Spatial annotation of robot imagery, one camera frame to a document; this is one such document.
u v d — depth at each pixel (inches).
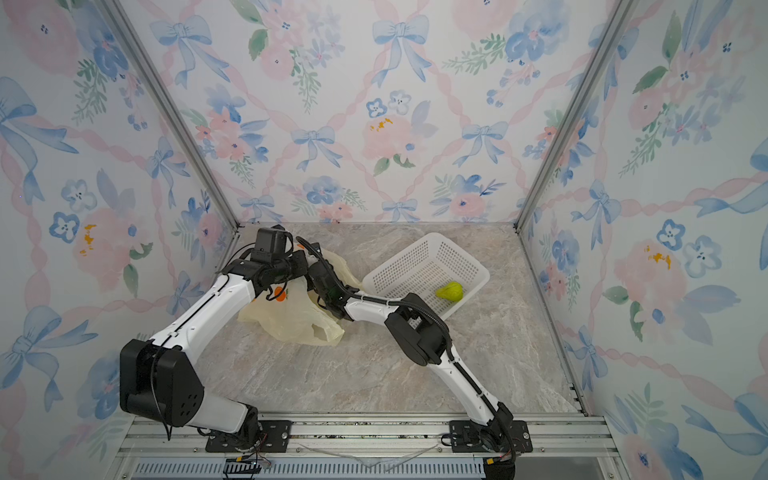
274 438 28.8
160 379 16.4
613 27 27.8
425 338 23.2
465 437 28.8
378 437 29.7
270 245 25.4
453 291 37.4
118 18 27.3
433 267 42.0
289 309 31.5
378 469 27.7
